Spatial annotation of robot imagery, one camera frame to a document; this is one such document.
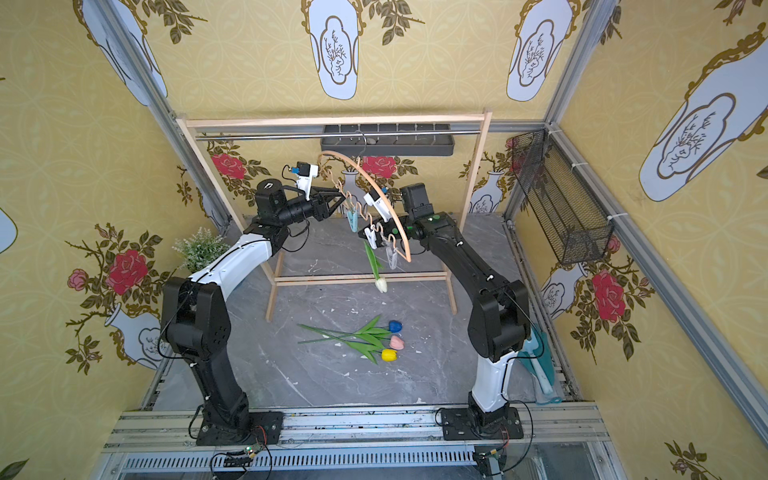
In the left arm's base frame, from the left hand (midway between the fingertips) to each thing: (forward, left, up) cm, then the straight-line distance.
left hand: (347, 194), depth 82 cm
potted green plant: (-6, +44, -15) cm, 47 cm away
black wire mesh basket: (-8, -63, -5) cm, 64 cm away
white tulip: (-17, -8, -12) cm, 22 cm away
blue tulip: (-26, -6, -30) cm, 40 cm away
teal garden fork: (-38, -52, -29) cm, 71 cm away
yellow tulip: (-31, -6, -30) cm, 43 cm away
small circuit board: (-57, +25, -34) cm, 71 cm away
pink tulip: (-31, -13, -29) cm, 44 cm away
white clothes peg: (-14, -7, -1) cm, 16 cm away
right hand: (-10, -3, -6) cm, 12 cm away
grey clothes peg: (-22, -12, 0) cm, 25 cm away
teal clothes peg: (-8, -2, -1) cm, 9 cm away
